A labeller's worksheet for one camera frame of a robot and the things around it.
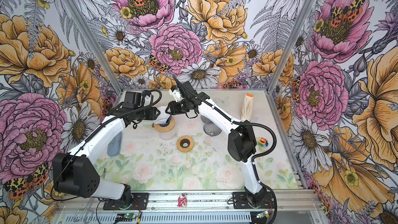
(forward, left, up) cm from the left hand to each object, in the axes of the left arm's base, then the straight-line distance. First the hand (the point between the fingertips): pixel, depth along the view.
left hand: (155, 116), depth 85 cm
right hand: (-1, -8, +3) cm, 9 cm away
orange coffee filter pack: (+14, -55, -13) cm, 58 cm away
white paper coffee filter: (-3, -6, +3) cm, 7 cm away
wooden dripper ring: (-7, -15, -17) cm, 24 cm away
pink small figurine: (-38, -16, -13) cm, 43 cm away
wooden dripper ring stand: (-4, -6, -5) cm, 9 cm away
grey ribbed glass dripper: (0, -31, -14) cm, 34 cm away
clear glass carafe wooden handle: (-3, -5, -16) cm, 17 cm away
